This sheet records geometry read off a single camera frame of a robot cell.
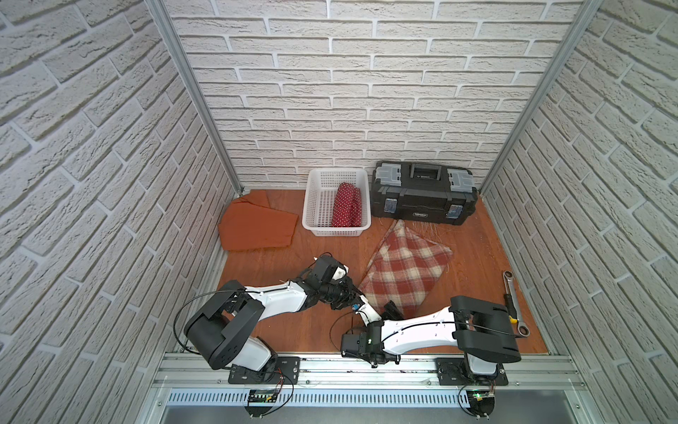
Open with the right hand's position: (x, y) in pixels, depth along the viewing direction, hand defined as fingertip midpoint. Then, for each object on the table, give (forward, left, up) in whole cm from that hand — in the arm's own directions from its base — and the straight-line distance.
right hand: (387, 312), depth 83 cm
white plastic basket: (+58, +22, +2) cm, 62 cm away
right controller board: (-25, -22, -3) cm, 33 cm away
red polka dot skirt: (+43, +10, +5) cm, 44 cm away
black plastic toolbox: (+39, -19, +14) cm, 45 cm away
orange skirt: (+41, +52, 0) cm, 66 cm away
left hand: (+4, +6, +5) cm, 9 cm away
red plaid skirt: (+15, -7, 0) cm, 17 cm away
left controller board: (-21, +38, -4) cm, 44 cm away
